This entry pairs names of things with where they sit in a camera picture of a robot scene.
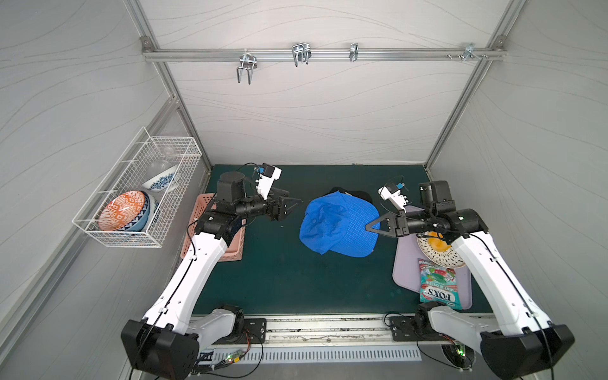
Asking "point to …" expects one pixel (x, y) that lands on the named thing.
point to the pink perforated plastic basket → (234, 251)
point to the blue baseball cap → (338, 222)
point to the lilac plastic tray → (405, 269)
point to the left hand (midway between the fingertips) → (293, 198)
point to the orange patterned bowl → (128, 210)
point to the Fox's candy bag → (438, 284)
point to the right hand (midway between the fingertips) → (366, 229)
